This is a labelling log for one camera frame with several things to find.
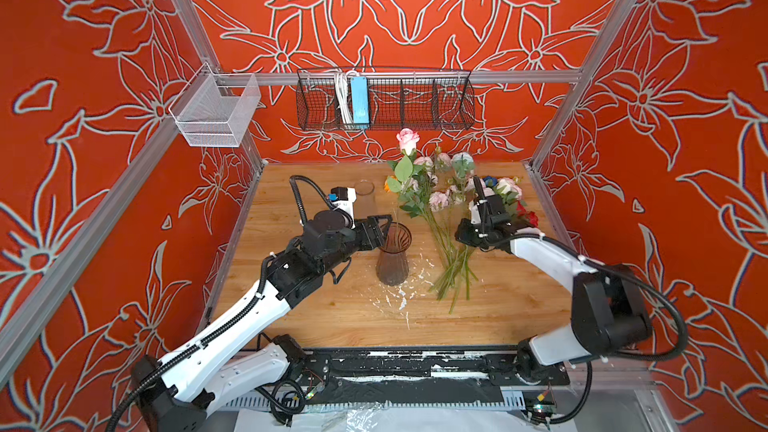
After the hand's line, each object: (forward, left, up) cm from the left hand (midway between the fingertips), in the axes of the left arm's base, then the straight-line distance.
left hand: (383, 218), depth 67 cm
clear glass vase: (+16, +7, -15) cm, 23 cm away
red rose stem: (+20, -49, -25) cm, 59 cm away
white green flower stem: (+34, -26, -15) cm, 45 cm away
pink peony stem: (+2, -23, -29) cm, 37 cm away
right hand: (+11, -20, -21) cm, 31 cm away
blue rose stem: (+35, -37, -24) cm, 56 cm away
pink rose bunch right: (+27, -41, -19) cm, 52 cm away
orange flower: (+9, 0, +2) cm, 9 cm away
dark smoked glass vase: (+1, -3, -25) cm, 25 cm away
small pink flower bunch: (+33, -18, -27) cm, 46 cm away
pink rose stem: (+12, -6, 0) cm, 14 cm away
